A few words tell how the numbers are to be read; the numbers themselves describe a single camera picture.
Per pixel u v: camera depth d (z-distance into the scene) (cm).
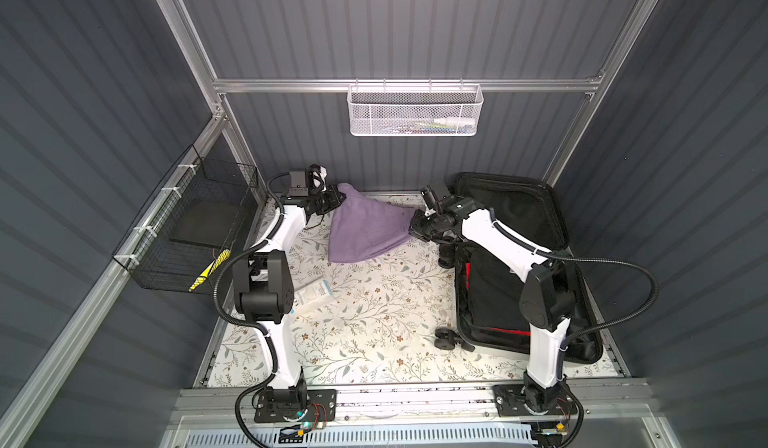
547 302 50
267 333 56
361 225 97
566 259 51
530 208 105
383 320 88
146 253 62
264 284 53
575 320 80
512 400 74
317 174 81
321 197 83
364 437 77
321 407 72
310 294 90
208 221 76
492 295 85
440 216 68
